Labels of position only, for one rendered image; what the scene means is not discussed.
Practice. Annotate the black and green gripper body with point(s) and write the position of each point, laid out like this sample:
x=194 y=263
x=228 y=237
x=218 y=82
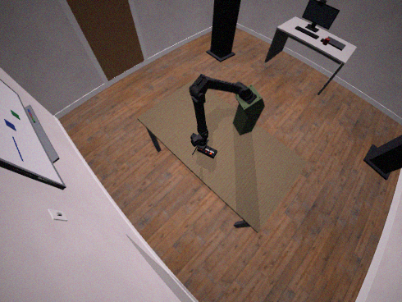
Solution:
x=203 y=145

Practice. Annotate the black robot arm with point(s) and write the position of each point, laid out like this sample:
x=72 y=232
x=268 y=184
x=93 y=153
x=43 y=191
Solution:
x=198 y=90

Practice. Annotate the black power strip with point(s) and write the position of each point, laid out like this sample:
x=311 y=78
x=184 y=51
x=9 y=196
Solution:
x=207 y=151

